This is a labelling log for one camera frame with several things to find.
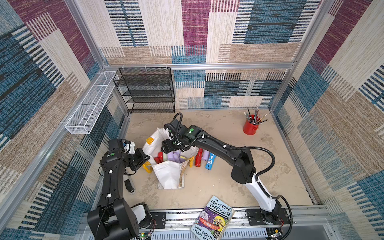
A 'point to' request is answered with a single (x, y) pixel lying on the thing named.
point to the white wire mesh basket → (82, 121)
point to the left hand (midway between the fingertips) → (149, 156)
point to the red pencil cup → (251, 125)
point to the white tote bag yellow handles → (169, 174)
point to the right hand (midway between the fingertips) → (170, 149)
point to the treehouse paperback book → (213, 220)
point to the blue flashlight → (210, 161)
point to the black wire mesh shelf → (146, 90)
